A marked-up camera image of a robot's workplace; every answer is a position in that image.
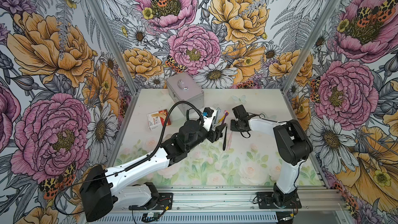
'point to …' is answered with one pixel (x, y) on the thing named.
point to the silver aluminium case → (182, 87)
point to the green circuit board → (153, 214)
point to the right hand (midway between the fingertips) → (234, 129)
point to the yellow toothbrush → (222, 118)
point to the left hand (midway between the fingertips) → (218, 124)
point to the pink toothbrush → (229, 140)
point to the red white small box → (157, 119)
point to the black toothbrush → (225, 139)
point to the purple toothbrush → (226, 113)
